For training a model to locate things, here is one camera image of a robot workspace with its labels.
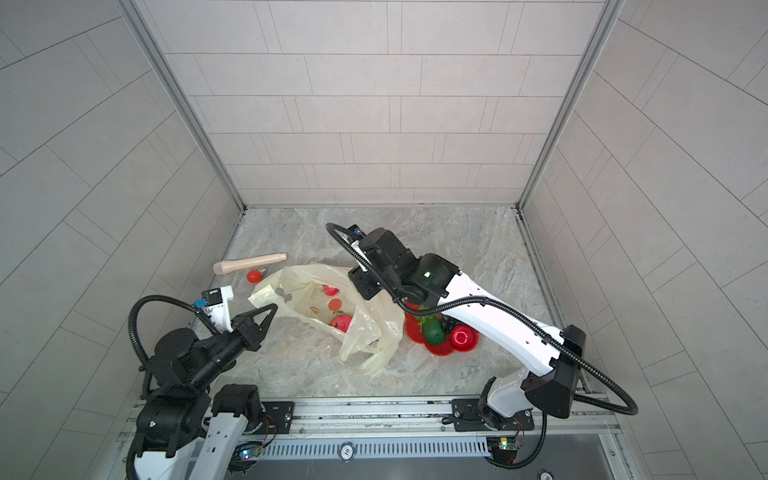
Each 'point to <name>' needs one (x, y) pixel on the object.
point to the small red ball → (254, 276)
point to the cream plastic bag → (324, 296)
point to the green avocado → (434, 331)
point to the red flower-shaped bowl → (462, 338)
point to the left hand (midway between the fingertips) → (283, 307)
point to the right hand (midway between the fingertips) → (355, 272)
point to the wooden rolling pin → (228, 266)
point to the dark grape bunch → (448, 322)
